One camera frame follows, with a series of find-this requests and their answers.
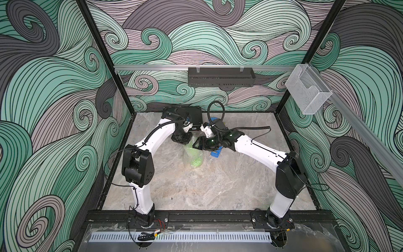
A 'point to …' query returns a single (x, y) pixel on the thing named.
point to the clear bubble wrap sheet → (194, 137)
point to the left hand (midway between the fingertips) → (187, 141)
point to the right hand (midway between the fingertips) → (194, 148)
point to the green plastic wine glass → (194, 155)
